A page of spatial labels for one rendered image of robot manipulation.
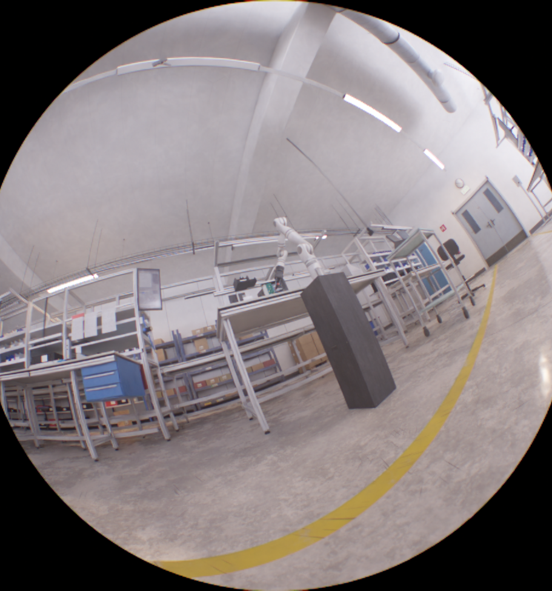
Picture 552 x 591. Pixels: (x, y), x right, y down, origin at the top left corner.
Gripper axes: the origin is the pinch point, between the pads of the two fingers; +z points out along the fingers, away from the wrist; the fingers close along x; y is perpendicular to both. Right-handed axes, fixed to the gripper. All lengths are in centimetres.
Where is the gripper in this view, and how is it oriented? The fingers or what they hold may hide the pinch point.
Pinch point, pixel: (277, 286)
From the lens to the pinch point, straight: 172.5
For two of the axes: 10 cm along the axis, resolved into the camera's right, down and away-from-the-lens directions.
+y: 2.0, -4.2, -8.8
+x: 9.7, 2.0, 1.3
